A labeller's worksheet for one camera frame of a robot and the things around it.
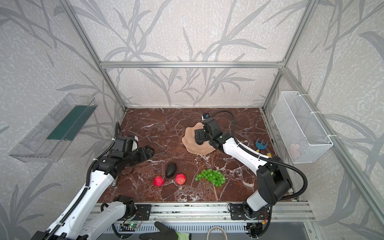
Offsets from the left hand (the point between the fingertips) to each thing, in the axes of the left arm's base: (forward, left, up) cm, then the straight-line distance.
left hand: (151, 148), depth 78 cm
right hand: (+15, -28, 0) cm, 32 cm away
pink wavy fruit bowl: (+16, -18, -16) cm, 29 cm away
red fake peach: (-12, -15, -12) cm, 23 cm away
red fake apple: (-13, -3, -13) cm, 19 cm away
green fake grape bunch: (-11, -34, -11) cm, 37 cm away
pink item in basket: (-3, -73, +4) cm, 73 cm away
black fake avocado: (-7, -9, -13) cm, 17 cm away
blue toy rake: (+10, -65, -15) cm, 68 cm away
